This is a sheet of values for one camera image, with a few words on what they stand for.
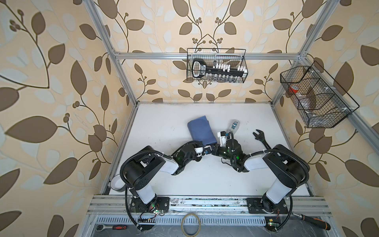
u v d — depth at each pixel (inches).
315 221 27.7
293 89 34.9
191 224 27.4
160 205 29.1
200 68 33.3
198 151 31.5
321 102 28.6
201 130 38.0
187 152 27.6
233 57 35.9
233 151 27.3
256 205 29.0
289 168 18.8
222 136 32.6
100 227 26.8
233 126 40.1
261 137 39.1
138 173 18.3
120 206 30.2
